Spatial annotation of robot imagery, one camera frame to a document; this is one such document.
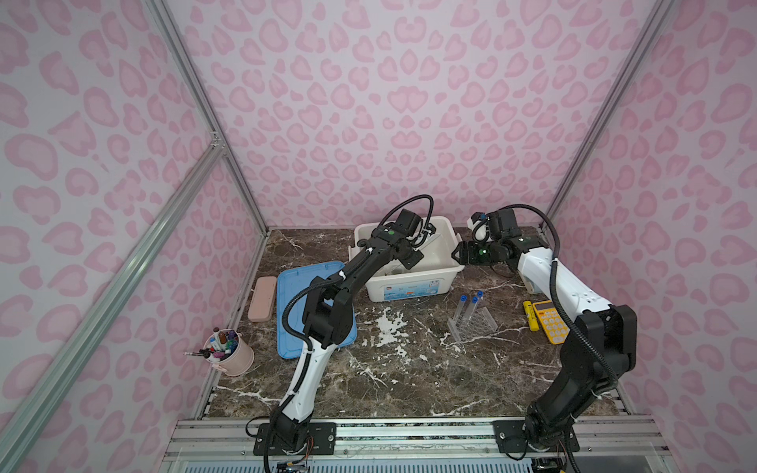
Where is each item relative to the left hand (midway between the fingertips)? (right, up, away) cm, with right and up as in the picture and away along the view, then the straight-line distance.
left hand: (414, 248), depth 96 cm
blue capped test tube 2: (+17, -22, -4) cm, 28 cm away
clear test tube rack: (+20, -24, -4) cm, 31 cm away
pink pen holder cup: (-50, -33, -13) cm, 61 cm away
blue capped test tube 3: (+23, -16, +5) cm, 28 cm away
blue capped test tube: (+17, -17, +4) cm, 25 cm away
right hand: (+14, -1, -9) cm, 17 cm away
